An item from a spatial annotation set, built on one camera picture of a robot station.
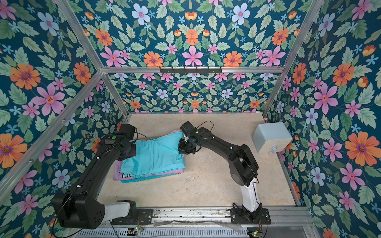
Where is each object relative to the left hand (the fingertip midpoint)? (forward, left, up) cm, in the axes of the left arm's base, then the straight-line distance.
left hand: (129, 152), depth 79 cm
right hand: (+2, -26, -5) cm, 27 cm away
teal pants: (0, -13, -5) cm, 14 cm away
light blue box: (+5, -80, -2) cm, 81 cm away
